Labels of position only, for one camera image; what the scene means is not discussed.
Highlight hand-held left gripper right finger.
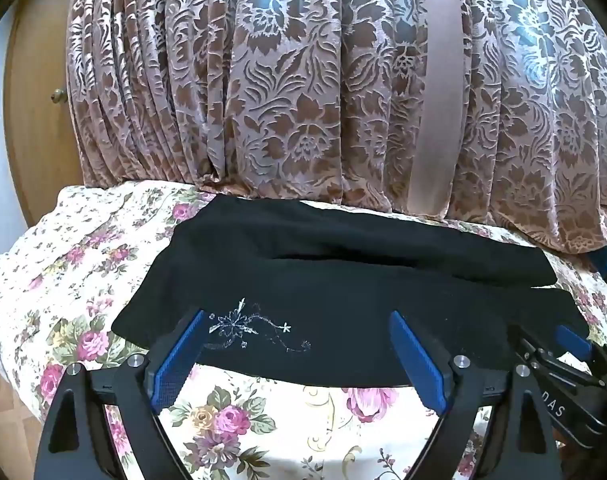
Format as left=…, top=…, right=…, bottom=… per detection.
left=389, top=310, right=567, bottom=480

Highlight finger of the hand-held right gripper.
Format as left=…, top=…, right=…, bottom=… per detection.
left=508, top=327, right=579, bottom=378
left=556, top=326, right=607, bottom=361

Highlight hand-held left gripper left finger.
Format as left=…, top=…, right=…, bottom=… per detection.
left=34, top=308, right=207, bottom=480

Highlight black pants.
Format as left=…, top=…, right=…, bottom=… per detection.
left=111, top=195, right=591, bottom=388

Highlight floral bedsheet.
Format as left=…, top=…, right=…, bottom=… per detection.
left=0, top=180, right=607, bottom=480

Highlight brown floral curtain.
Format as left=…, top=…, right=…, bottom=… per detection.
left=66, top=0, right=607, bottom=256

